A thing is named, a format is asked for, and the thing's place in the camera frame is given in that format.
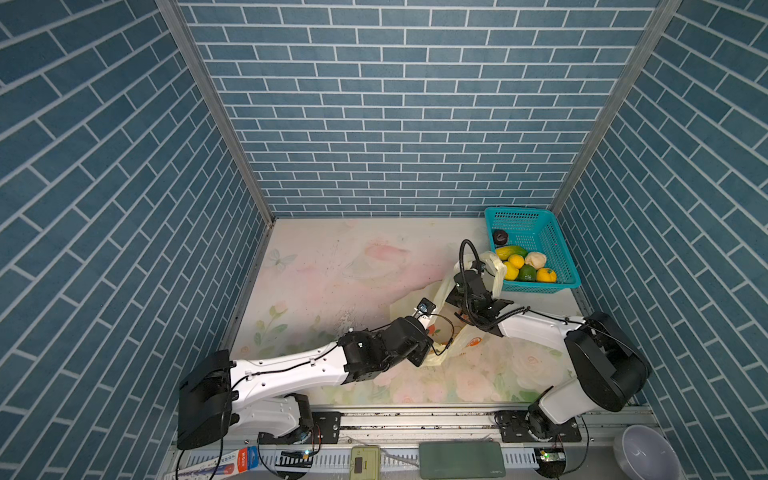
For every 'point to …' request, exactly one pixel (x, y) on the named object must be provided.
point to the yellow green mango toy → (504, 252)
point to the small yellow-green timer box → (365, 462)
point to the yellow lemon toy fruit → (510, 272)
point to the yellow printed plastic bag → (450, 330)
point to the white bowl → (644, 454)
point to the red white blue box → (242, 460)
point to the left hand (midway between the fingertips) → (430, 335)
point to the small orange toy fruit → (546, 275)
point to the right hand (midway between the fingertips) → (445, 283)
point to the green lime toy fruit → (527, 273)
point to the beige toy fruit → (537, 259)
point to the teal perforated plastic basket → (536, 230)
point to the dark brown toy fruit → (500, 237)
